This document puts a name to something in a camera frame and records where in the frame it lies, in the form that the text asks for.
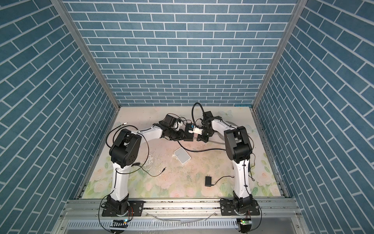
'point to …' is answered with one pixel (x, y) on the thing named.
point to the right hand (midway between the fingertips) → (198, 136)
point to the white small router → (182, 155)
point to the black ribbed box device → (189, 136)
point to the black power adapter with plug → (208, 182)
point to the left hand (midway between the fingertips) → (186, 137)
